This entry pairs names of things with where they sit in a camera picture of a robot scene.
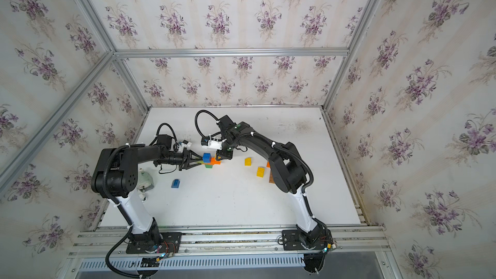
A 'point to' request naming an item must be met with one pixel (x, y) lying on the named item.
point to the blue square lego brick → (206, 157)
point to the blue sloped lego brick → (175, 183)
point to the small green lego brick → (208, 166)
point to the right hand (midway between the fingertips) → (222, 153)
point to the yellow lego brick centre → (260, 172)
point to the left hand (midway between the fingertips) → (201, 161)
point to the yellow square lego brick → (248, 162)
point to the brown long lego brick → (271, 180)
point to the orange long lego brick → (213, 161)
